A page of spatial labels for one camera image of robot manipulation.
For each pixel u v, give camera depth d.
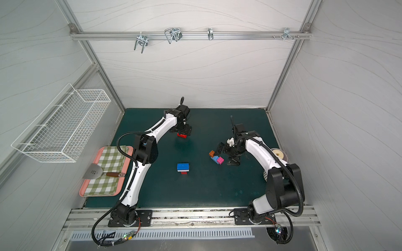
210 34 0.78
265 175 0.82
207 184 0.88
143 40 0.79
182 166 0.84
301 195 0.45
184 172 0.86
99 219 0.63
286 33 0.76
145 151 0.64
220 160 0.90
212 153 0.93
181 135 1.05
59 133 0.68
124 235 0.69
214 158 0.93
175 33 0.76
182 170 0.84
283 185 0.43
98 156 0.94
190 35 0.80
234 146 0.73
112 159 0.93
